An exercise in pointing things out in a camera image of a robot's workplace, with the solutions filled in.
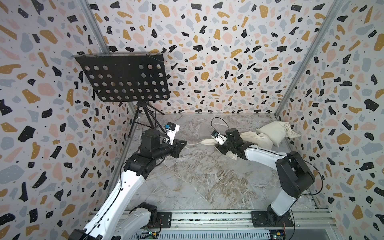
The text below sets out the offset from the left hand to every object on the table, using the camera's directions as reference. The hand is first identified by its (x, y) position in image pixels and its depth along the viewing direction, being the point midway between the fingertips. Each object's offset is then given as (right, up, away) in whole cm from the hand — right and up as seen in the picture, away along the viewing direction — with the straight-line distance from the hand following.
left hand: (187, 142), depth 70 cm
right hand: (+18, -2, +24) cm, 30 cm away
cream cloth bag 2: (+58, +4, +31) cm, 66 cm away
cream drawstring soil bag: (+14, -2, +15) cm, 21 cm away
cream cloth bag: (+41, 0, +28) cm, 50 cm away
